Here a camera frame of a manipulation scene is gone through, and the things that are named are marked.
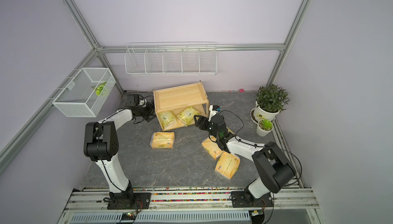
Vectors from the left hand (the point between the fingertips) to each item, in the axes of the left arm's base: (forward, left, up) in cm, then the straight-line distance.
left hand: (160, 109), depth 97 cm
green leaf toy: (+1, +28, +20) cm, 35 cm away
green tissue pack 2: (-4, -16, -5) cm, 18 cm away
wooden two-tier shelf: (-1, -12, +10) cm, 16 cm away
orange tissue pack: (-18, -2, -7) cm, 20 cm away
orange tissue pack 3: (-36, -38, -6) cm, 53 cm away
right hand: (-12, -24, +6) cm, 27 cm away
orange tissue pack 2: (-26, -31, -6) cm, 41 cm away
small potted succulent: (-18, -63, -2) cm, 66 cm away
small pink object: (+24, -61, -12) cm, 67 cm away
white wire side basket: (-1, +37, +16) cm, 41 cm away
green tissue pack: (-4, -3, -5) cm, 8 cm away
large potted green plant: (-6, -67, +10) cm, 68 cm away
